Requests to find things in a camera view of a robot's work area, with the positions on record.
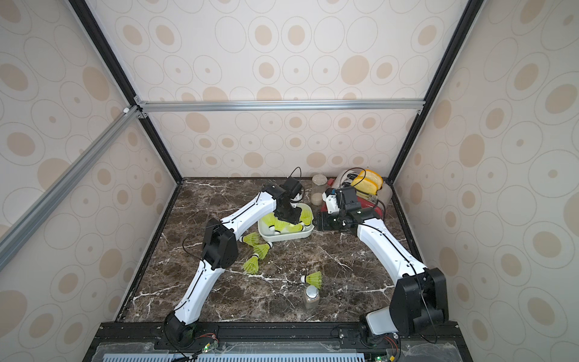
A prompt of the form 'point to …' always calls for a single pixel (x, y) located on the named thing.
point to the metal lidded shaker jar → (312, 297)
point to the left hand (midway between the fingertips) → (301, 219)
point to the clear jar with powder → (318, 188)
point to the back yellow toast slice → (373, 176)
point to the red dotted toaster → (324, 207)
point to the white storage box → (275, 229)
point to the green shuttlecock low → (314, 278)
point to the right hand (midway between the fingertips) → (317, 222)
